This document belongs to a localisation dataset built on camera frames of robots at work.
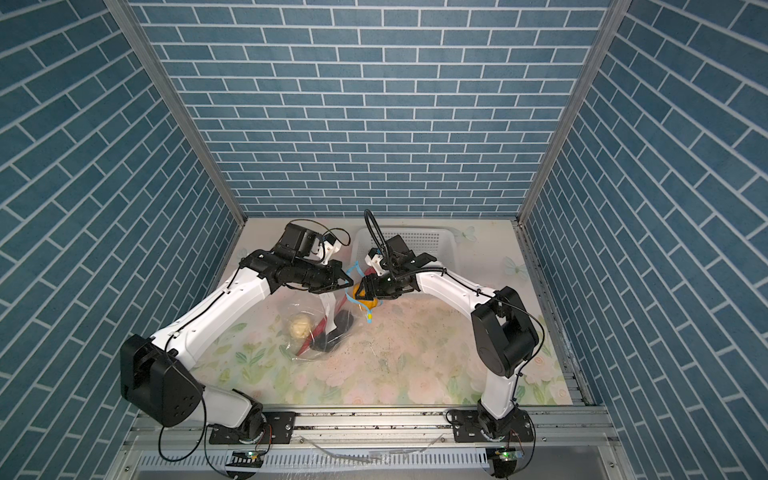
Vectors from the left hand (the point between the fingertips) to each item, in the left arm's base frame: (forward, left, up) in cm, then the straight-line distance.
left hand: (354, 282), depth 77 cm
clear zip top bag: (0, +14, -13) cm, 19 cm away
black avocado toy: (-10, +8, -15) cm, 20 cm away
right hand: (+2, -1, -9) cm, 9 cm away
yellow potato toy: (-3, -4, -7) cm, 8 cm away
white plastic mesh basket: (+25, -28, -13) cm, 40 cm away
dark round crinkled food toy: (-6, +3, -10) cm, 12 cm away
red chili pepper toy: (-2, +12, -20) cm, 24 cm away
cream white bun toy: (-6, +16, -15) cm, 23 cm away
